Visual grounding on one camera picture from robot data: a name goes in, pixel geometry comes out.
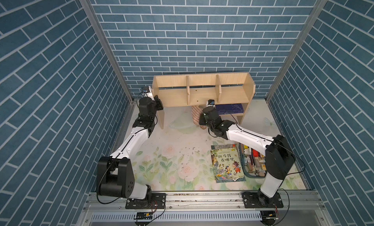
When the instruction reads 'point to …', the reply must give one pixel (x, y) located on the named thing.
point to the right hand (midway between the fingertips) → (201, 115)
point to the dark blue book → (225, 109)
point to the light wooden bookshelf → (230, 93)
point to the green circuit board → (144, 216)
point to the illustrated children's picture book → (226, 163)
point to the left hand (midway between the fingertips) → (161, 95)
